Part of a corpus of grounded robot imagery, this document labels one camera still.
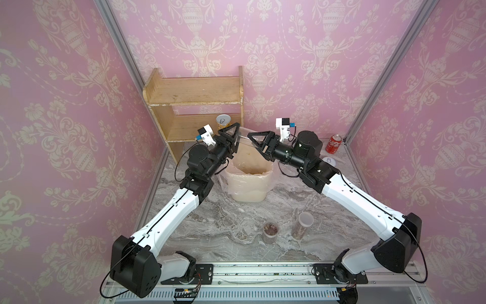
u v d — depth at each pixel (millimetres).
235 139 614
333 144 1082
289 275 759
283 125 614
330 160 1038
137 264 387
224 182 832
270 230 776
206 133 643
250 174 733
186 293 730
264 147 580
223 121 920
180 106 1060
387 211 433
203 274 744
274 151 585
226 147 611
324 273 729
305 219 715
